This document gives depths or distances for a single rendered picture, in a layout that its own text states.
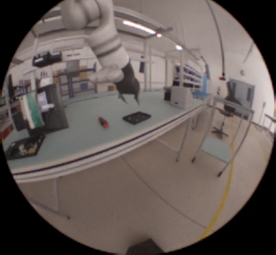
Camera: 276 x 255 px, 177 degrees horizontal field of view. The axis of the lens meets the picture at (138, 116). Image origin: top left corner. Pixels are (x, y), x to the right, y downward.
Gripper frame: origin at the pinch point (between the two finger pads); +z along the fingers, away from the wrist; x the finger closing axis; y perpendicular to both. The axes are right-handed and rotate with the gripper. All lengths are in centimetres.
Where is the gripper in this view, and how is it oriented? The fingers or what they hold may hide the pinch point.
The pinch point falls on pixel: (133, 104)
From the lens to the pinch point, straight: 36.2
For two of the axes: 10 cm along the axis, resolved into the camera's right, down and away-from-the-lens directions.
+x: -9.4, -1.3, 3.2
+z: 2.5, 4.0, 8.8
